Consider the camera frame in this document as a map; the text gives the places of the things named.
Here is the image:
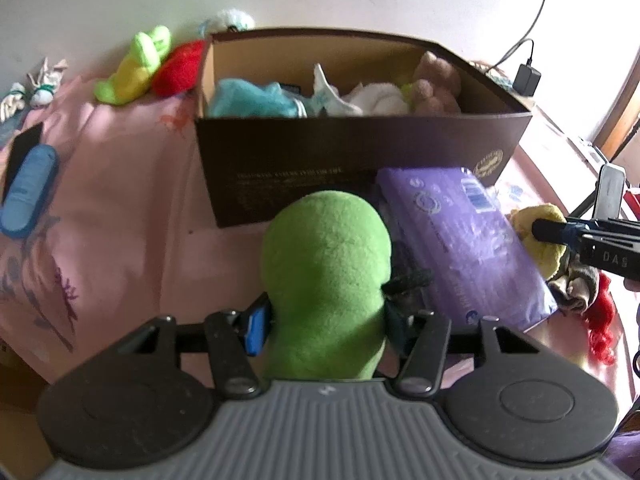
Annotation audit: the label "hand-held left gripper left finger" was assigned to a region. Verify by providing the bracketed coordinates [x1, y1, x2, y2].
[117, 292, 273, 401]

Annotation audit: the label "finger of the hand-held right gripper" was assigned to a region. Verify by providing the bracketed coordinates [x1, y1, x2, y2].
[531, 216, 601, 249]

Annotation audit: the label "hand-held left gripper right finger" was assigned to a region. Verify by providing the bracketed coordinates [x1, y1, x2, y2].
[382, 302, 533, 401]

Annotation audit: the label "yellow plush doll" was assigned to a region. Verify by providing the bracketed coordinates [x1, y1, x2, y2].
[507, 203, 568, 281]

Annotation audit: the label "grey blue plush cloth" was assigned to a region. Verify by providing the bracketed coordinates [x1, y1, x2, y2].
[547, 255, 601, 316]

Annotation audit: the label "red fuzzy toy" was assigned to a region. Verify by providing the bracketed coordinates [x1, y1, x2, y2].
[582, 272, 618, 366]

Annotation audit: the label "green bug plush toy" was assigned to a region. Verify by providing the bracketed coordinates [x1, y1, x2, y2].
[260, 190, 436, 381]

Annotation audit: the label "brown cardboard box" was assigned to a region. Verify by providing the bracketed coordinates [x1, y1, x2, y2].
[194, 27, 535, 228]

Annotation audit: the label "brown plush toy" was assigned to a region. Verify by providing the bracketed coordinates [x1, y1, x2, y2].
[411, 51, 463, 116]

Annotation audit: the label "teal cloth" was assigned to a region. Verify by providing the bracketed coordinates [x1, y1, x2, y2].
[206, 78, 307, 119]

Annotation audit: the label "white patterned cloth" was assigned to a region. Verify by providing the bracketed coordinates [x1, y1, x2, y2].
[300, 62, 363, 117]

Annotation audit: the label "purple tissue pack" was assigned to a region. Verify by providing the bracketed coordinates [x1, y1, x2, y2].
[375, 166, 560, 333]

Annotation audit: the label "black charger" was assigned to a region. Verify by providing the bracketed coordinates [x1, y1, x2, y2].
[514, 62, 542, 96]

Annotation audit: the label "cardboard carton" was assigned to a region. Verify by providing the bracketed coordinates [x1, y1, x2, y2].
[0, 340, 53, 480]

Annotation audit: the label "blue case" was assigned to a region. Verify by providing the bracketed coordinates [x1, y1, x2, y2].
[0, 144, 60, 240]

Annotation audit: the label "red plush toy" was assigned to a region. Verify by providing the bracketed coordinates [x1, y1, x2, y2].
[151, 39, 207, 98]

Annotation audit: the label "green frog plush toy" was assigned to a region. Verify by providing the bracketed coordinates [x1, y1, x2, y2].
[94, 25, 172, 107]

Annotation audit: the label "black phone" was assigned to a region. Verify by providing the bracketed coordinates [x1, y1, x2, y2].
[2, 122, 46, 201]

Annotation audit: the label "white teal pompom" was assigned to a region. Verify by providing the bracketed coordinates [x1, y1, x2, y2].
[199, 7, 256, 36]

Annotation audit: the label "white sock bundle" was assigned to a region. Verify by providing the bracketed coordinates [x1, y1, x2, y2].
[27, 57, 68, 108]
[0, 82, 26, 123]

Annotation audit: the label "wooden door frame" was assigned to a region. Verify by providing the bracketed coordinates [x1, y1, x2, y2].
[592, 42, 640, 158]

